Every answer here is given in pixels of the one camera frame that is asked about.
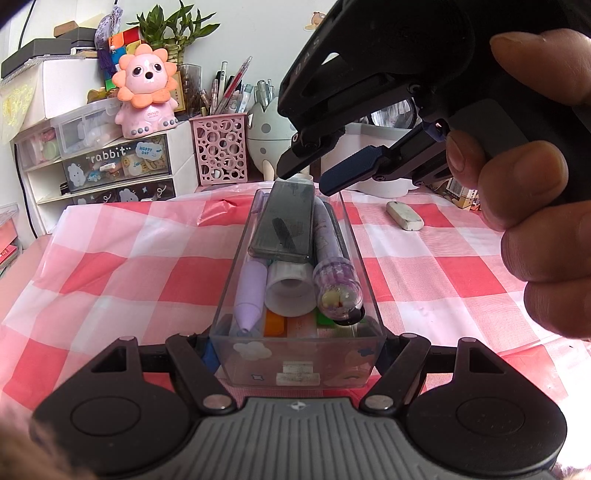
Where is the bundle of slim gel pens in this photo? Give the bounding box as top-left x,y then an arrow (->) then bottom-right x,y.
198,55 -> 256,117

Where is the glass vase with roots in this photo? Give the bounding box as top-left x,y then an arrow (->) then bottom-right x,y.
177,63 -> 204,117

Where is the white glue stick green label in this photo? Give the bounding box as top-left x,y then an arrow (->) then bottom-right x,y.
265,172 -> 318,318

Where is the stack of pink flat boxes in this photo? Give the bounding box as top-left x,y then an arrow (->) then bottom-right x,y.
0,202 -> 25,278

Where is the black cable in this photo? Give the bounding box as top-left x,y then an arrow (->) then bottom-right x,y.
17,0 -> 37,48

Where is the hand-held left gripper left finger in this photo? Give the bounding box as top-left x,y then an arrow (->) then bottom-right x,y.
90,335 -> 234,412

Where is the lavender mechanical pencil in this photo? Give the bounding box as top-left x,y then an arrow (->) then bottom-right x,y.
235,191 -> 270,335

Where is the egg-shaped dotted pen holder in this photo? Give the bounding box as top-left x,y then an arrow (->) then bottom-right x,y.
246,99 -> 302,184

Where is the green bamboo plant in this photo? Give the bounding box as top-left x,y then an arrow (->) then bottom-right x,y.
126,0 -> 221,64

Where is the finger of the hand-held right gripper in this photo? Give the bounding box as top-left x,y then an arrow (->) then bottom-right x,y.
320,126 -> 452,195
276,124 -> 345,182

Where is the bundle of pastel pens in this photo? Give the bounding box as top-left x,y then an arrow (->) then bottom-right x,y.
358,99 -> 419,131

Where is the pink lion toy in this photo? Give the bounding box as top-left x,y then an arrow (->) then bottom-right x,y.
113,43 -> 181,140

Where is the person's right hand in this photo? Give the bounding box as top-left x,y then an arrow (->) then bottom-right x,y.
444,28 -> 591,343

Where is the clear plastic pencil box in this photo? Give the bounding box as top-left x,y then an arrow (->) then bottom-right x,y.
209,186 -> 387,389

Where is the purple hanging ornament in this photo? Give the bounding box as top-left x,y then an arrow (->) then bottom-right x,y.
94,0 -> 126,81

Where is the yellow patterned paper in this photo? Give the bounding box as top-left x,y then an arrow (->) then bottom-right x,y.
0,68 -> 38,136

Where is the red white checkered tablecloth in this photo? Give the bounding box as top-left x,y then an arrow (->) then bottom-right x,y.
0,184 -> 591,464

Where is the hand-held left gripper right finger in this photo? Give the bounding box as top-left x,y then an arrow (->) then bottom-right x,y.
360,332 -> 500,412

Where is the small black box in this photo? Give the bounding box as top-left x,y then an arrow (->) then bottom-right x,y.
71,27 -> 101,51

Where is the black marker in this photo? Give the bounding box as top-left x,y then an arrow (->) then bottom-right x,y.
321,200 -> 346,260

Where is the grey white flower pen holder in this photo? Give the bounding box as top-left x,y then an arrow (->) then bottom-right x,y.
318,122 -> 422,198

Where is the pink perforated pen holder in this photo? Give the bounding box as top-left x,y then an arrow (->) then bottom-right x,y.
189,113 -> 250,187

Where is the dark case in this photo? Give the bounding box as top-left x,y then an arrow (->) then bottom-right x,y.
248,179 -> 317,265

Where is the white cardboard box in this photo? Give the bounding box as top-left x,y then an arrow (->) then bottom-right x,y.
0,56 -> 115,140

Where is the dirty white eraser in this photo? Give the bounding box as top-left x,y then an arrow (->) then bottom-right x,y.
385,200 -> 425,232

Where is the white pen with cartoon cap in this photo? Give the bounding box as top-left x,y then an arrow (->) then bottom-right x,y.
312,196 -> 366,326

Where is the dark grey flat box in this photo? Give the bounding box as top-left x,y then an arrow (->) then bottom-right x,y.
0,39 -> 73,78

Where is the white desktop drawer organiser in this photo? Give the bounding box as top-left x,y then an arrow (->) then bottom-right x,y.
11,98 -> 195,237

